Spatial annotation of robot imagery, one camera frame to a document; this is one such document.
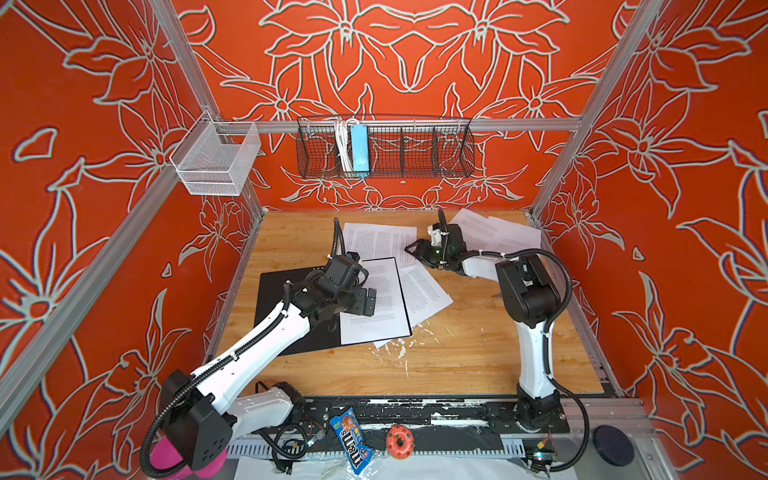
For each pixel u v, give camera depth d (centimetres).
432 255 92
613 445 68
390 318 90
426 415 74
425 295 95
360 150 90
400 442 68
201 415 37
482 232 113
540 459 68
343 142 89
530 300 56
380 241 110
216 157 94
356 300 68
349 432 70
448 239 83
